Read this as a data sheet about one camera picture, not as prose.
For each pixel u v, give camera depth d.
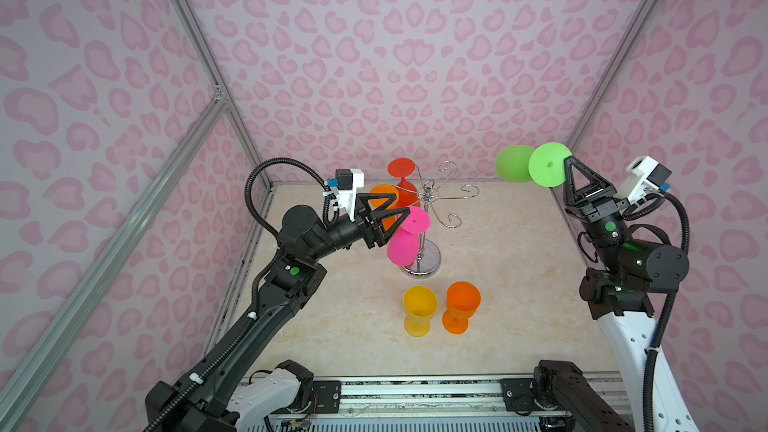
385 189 0.74
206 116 0.84
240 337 0.43
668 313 0.46
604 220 0.46
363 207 0.56
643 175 0.46
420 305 0.79
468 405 0.72
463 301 0.75
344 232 0.54
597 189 0.47
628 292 0.47
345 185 0.51
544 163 0.50
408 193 0.78
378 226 0.53
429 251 0.99
